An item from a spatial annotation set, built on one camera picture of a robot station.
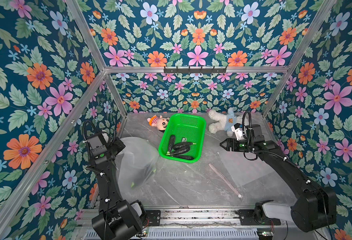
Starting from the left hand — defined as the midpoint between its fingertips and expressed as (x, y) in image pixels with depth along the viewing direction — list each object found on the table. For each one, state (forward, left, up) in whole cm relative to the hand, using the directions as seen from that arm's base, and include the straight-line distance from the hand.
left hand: (122, 140), depth 78 cm
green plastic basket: (+23, -40, -22) cm, 51 cm away
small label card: (+13, -33, -22) cm, 42 cm away
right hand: (-3, -58, -4) cm, 58 cm away
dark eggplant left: (+8, -25, -19) cm, 32 cm away
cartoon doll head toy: (+23, -17, -13) cm, 31 cm away
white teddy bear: (+21, -63, -16) cm, 68 cm away
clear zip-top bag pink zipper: (-18, -73, -23) cm, 79 cm away
